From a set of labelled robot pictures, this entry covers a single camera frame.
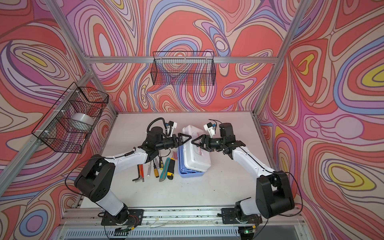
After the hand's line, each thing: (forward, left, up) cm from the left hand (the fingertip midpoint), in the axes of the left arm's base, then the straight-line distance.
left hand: (190, 139), depth 80 cm
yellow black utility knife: (-10, +12, -19) cm, 25 cm away
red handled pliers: (-11, +29, -20) cm, 37 cm away
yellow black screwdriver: (-10, +21, -19) cm, 30 cm away
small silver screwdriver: (-10, +25, -19) cm, 33 cm away
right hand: (-4, -3, -2) cm, 5 cm away
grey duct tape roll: (+5, +53, +13) cm, 55 cm away
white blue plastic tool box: (-12, -1, -1) cm, 12 cm away
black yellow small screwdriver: (-5, +19, -18) cm, 27 cm away
